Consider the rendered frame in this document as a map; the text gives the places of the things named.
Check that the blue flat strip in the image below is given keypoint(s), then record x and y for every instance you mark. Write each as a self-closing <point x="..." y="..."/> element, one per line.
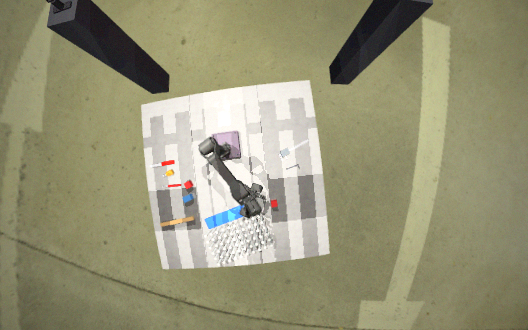
<point x="224" y="217"/>

